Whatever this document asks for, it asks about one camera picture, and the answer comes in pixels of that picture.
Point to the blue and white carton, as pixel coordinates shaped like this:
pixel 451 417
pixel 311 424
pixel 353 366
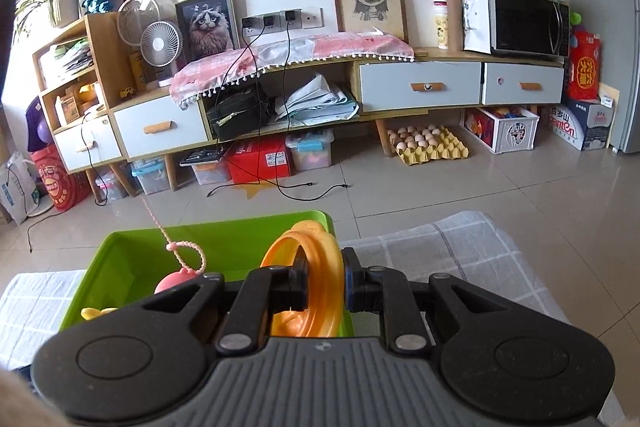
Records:
pixel 575 124

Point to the wall power sockets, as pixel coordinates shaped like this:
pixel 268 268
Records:
pixel 310 19

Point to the stack of paper cups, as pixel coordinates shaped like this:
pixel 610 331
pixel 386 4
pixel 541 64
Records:
pixel 440 12

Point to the green ball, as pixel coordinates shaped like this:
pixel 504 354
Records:
pixel 576 19

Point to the pile of papers and bags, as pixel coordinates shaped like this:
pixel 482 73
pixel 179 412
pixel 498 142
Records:
pixel 320 102

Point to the small white cabinet drawer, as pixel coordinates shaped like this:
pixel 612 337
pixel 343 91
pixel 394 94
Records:
pixel 550 82

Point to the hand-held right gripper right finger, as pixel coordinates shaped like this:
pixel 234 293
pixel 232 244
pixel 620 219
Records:
pixel 350 292

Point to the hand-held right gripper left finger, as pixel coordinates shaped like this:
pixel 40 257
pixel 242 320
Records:
pixel 297 287

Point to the yellow egg tray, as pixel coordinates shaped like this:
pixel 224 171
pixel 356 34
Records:
pixel 430 147

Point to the purple bag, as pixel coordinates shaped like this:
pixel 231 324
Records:
pixel 37 122

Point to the white crate with toys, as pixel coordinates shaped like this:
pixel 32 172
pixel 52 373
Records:
pixel 505 132

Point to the stack of papers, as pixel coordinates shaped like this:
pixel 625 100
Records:
pixel 67 59

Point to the red gift box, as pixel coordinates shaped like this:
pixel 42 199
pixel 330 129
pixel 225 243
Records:
pixel 584 67

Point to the black bag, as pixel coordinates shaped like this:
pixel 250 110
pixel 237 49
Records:
pixel 237 112

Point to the wide white cabinet drawer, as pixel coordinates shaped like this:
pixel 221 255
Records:
pixel 130 122
pixel 390 82

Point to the green plastic box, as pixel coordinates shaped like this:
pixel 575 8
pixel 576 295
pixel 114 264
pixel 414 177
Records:
pixel 130 257

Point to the clear storage box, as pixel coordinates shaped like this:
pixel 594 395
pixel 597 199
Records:
pixel 112 184

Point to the red patterned bag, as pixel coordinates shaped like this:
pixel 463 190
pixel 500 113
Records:
pixel 57 179

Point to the tall yellow box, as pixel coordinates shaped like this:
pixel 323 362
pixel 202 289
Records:
pixel 138 72

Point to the black microwave oven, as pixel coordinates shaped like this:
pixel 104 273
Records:
pixel 525 22

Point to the pink cloth with tassels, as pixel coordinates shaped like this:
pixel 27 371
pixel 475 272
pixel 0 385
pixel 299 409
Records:
pixel 320 49

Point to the white paper bag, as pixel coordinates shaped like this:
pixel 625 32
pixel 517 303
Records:
pixel 17 192

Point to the yellow toy pot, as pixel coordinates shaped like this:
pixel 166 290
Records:
pixel 97 312

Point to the grey checked table cloth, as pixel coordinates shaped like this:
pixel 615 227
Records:
pixel 450 247

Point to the clear box with black lid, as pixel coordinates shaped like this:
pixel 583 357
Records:
pixel 205 167

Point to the red cardboard box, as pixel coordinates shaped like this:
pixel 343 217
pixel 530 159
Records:
pixel 260 162

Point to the framed cat picture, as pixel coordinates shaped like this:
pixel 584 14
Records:
pixel 207 27

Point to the wooden TV cabinet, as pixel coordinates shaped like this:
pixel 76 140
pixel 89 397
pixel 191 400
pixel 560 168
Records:
pixel 100 57

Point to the white desk fan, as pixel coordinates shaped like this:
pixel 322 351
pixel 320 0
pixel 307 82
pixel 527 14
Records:
pixel 161 44
pixel 132 14

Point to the small cardboard box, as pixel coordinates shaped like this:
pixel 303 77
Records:
pixel 67 107

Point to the grey refrigerator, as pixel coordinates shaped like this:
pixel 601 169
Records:
pixel 625 57

